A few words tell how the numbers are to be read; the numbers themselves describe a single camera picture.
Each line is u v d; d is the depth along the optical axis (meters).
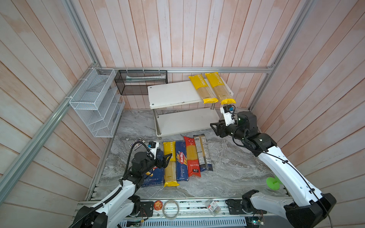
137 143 0.73
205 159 0.90
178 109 1.23
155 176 0.79
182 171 0.83
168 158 0.78
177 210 0.73
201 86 0.82
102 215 0.43
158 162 0.73
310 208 0.37
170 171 0.84
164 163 0.73
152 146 0.70
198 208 0.75
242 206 0.72
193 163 0.87
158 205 0.75
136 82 1.03
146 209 0.73
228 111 0.60
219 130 0.63
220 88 0.81
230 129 0.62
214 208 0.72
